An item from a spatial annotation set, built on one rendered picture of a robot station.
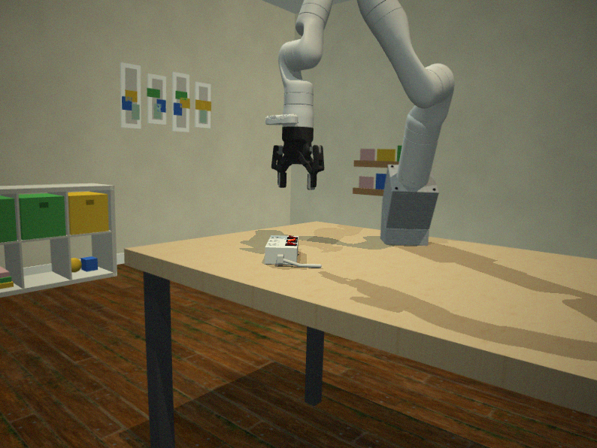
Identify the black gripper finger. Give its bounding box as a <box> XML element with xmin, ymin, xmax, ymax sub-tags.
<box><xmin>271</xmin><ymin>145</ymin><xmax>292</xmax><ymax>188</ymax></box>
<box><xmin>294</xmin><ymin>145</ymin><xmax>324</xmax><ymax>190</ymax></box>

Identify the white power strip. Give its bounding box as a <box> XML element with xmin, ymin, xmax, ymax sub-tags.
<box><xmin>265</xmin><ymin>235</ymin><xmax>322</xmax><ymax>268</ymax></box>

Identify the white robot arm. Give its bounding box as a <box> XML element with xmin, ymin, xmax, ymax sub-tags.
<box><xmin>265</xmin><ymin>0</ymin><xmax>455</xmax><ymax>188</ymax></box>

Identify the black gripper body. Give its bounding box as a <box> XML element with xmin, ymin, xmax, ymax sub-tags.
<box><xmin>282</xmin><ymin>126</ymin><xmax>314</xmax><ymax>165</ymax></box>

